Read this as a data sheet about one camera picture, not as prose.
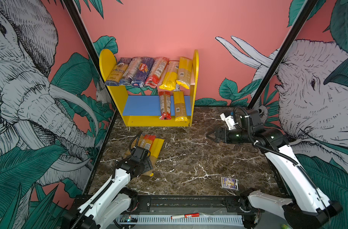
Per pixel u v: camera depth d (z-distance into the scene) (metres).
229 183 0.80
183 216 0.70
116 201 0.58
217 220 0.70
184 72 0.77
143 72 0.76
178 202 0.76
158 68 0.79
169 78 0.75
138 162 0.62
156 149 0.92
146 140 0.94
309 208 0.37
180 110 0.95
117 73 0.78
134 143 0.95
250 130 0.48
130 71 0.78
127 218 0.70
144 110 0.99
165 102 0.98
